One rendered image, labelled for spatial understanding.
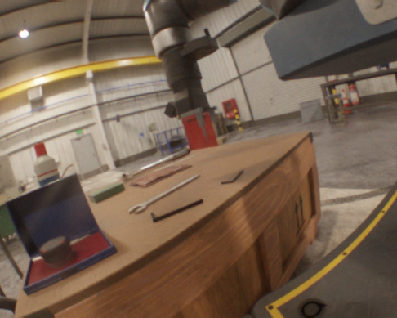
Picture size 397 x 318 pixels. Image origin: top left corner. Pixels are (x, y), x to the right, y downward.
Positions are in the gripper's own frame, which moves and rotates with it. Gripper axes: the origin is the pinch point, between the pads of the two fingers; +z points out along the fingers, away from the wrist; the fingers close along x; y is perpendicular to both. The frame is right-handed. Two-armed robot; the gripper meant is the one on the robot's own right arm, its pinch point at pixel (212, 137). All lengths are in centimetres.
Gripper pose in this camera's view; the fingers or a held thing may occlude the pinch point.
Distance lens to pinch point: 39.3
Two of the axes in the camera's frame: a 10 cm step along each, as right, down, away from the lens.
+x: -5.1, 2.8, -8.1
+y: -8.1, 1.5, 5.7
